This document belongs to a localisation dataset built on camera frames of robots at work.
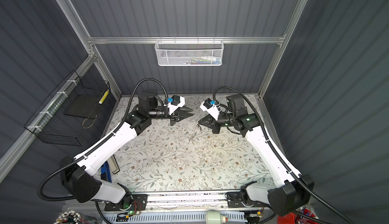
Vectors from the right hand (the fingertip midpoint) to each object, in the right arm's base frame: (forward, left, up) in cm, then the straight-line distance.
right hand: (202, 122), depth 70 cm
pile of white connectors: (-35, +48, -10) cm, 60 cm away
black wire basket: (+3, +66, +2) cm, 66 cm away
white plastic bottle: (-35, -5, -21) cm, 41 cm away
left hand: (+3, +4, +6) cm, 8 cm away
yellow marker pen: (+17, +54, 0) cm, 57 cm away
